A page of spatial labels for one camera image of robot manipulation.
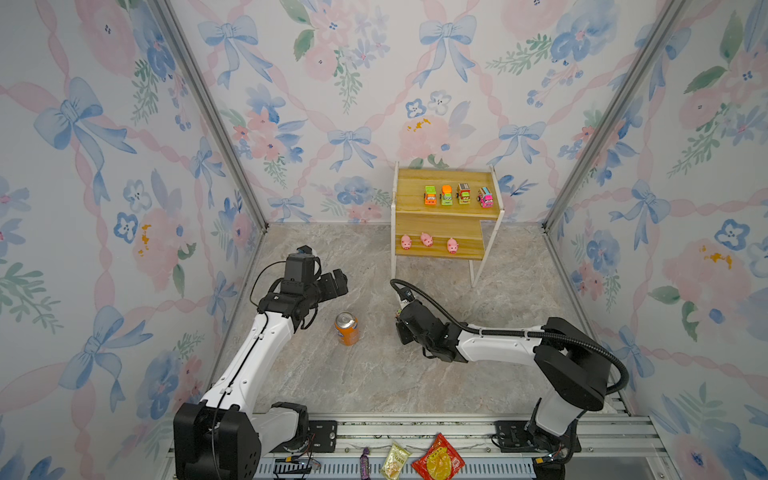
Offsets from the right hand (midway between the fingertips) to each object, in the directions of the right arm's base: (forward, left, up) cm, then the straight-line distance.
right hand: (399, 316), depth 89 cm
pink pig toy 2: (+18, -16, +12) cm, 27 cm away
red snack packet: (-35, -10, -5) cm, 37 cm away
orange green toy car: (+19, -8, +29) cm, 36 cm away
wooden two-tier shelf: (+16, -11, +26) cm, 33 cm away
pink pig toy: (+20, -8, +12) cm, 25 cm away
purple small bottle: (-36, +8, -6) cm, 37 cm away
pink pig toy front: (+18, -2, +12) cm, 22 cm away
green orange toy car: (+20, -12, +29) cm, 37 cm away
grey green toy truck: (+21, -17, +29) cm, 40 cm away
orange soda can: (-6, +15, +5) cm, 16 cm away
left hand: (+4, +18, +13) cm, 23 cm away
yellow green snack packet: (-36, +1, -4) cm, 36 cm away
